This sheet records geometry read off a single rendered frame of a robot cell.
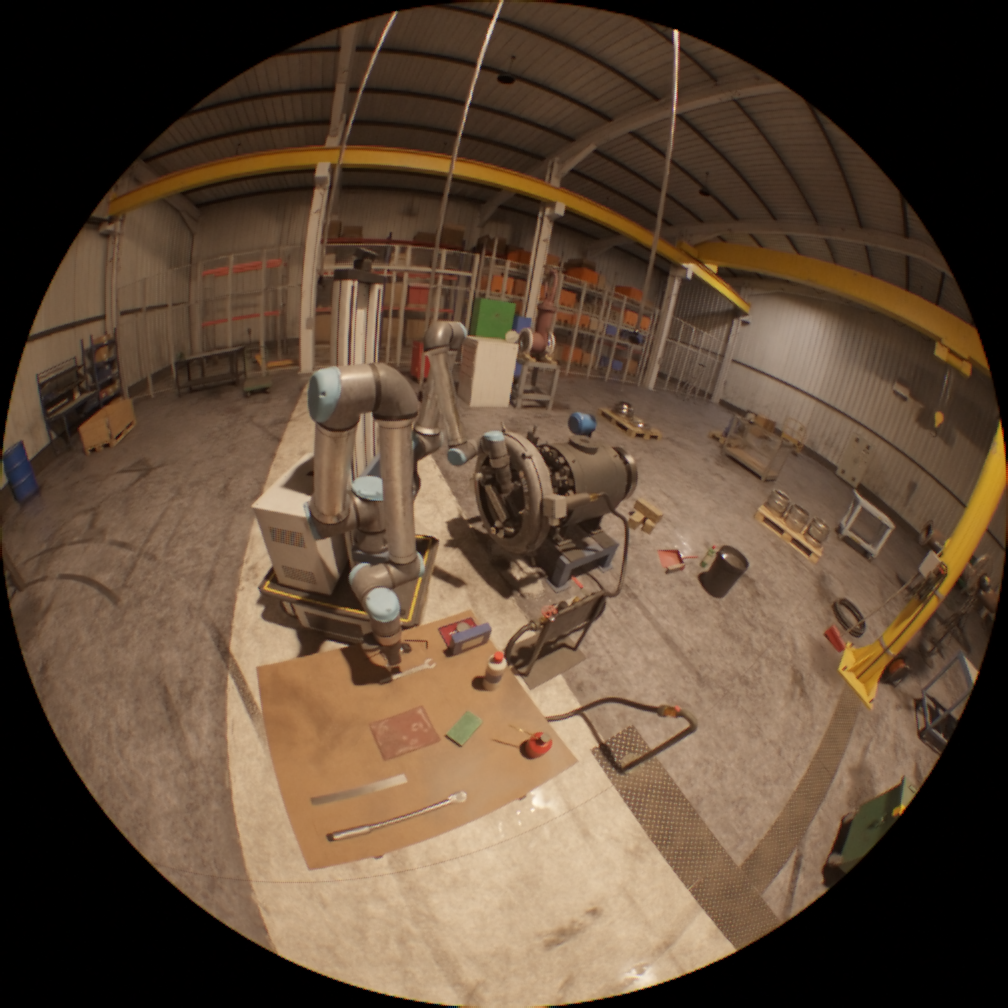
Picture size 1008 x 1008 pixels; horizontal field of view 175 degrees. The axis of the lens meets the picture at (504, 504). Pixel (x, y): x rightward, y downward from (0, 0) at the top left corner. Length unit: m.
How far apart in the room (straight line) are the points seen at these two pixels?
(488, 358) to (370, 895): 6.04
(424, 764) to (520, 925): 0.94
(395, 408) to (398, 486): 0.21
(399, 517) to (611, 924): 1.92
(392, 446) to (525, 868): 1.69
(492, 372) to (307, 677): 5.20
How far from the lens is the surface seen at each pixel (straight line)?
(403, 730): 1.23
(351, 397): 0.73
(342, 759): 1.25
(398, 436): 0.81
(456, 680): 1.31
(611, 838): 1.82
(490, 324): 9.05
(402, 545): 0.96
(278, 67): 9.83
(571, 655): 2.04
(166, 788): 2.18
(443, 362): 1.46
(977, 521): 3.60
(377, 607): 0.91
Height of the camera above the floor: 1.65
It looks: 33 degrees down
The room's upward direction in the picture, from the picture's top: 10 degrees clockwise
